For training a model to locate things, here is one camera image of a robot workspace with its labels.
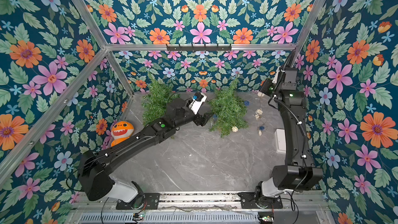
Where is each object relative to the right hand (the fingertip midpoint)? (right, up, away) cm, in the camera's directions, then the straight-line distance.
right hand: (270, 82), depth 73 cm
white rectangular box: (+12, -31, +16) cm, 37 cm away
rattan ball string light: (+6, -24, +30) cm, 39 cm away
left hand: (-29, -12, 0) cm, 31 cm away
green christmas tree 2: (-19, -12, +6) cm, 23 cm away
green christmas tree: (-55, -9, -1) cm, 56 cm away
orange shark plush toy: (-81, -26, +16) cm, 87 cm away
